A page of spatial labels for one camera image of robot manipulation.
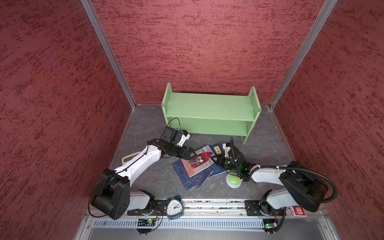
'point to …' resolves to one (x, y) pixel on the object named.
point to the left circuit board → (146, 222)
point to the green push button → (232, 181)
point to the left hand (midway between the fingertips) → (188, 156)
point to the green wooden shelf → (215, 114)
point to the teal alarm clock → (174, 207)
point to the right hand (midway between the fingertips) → (210, 161)
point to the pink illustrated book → (200, 160)
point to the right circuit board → (270, 225)
